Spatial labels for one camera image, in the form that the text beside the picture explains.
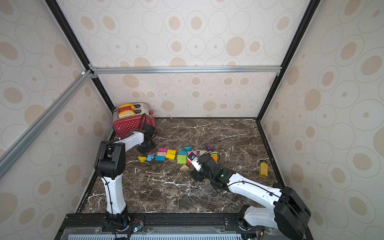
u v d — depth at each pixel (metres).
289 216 0.41
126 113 0.95
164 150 1.01
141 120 0.97
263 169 0.89
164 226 0.73
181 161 0.94
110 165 0.55
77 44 0.80
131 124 0.97
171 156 0.98
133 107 1.00
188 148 1.00
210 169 0.60
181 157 0.97
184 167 0.92
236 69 1.60
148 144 0.85
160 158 0.97
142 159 0.95
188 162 0.71
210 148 1.00
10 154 0.52
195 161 0.70
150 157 0.97
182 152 1.00
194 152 1.01
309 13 0.69
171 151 1.01
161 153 0.98
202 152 1.01
